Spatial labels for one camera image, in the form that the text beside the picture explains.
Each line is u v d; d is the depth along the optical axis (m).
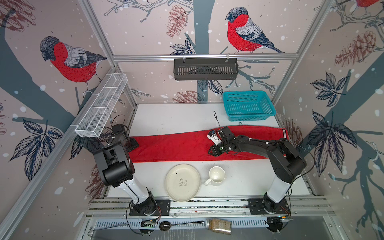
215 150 0.81
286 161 0.48
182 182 0.81
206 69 1.04
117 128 0.77
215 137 0.84
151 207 0.68
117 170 0.48
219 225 0.65
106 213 0.73
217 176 0.81
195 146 0.96
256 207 0.73
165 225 0.68
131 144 0.83
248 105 1.29
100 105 0.78
